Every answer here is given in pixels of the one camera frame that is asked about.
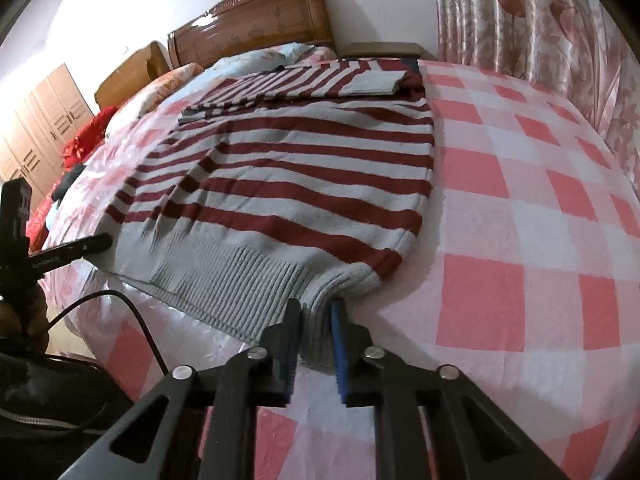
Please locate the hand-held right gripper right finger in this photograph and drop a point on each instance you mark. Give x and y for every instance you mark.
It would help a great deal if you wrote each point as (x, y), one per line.
(340, 350)

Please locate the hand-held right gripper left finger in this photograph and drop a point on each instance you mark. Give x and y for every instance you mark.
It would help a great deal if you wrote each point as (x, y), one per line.
(287, 360)

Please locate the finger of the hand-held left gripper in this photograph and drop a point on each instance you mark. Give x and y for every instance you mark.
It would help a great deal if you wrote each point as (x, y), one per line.
(75, 252)

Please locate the red grey striped sweater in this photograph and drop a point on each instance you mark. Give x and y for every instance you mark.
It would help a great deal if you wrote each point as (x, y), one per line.
(300, 185)

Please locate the person's left hand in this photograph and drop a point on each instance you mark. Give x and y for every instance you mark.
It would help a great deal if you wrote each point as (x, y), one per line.
(35, 317)

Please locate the black cloth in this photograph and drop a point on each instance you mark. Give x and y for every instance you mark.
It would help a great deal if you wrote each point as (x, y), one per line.
(70, 182)

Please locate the red blanket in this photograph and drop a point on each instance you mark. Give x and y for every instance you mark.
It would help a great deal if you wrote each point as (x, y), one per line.
(85, 140)

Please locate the wooden wardrobe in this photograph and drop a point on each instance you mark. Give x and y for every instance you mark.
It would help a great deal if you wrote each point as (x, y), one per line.
(45, 120)

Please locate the dark bag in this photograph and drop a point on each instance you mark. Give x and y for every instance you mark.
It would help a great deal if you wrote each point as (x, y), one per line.
(55, 400)

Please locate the small wooden headboard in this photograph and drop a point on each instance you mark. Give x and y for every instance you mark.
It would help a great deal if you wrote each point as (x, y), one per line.
(130, 77)

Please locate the pink checkered bed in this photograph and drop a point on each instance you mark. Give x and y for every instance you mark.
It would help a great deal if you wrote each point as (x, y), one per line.
(525, 210)

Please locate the light blue floral pillow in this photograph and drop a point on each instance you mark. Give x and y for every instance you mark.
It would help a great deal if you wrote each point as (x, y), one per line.
(250, 60)

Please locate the large carved wooden headboard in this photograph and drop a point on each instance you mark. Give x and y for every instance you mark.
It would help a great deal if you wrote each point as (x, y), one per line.
(260, 20)

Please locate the wooden nightstand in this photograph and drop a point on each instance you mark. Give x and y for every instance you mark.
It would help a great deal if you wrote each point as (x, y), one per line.
(385, 49)

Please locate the pink floral curtain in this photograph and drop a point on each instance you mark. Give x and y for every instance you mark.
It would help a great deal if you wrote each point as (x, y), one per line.
(540, 25)

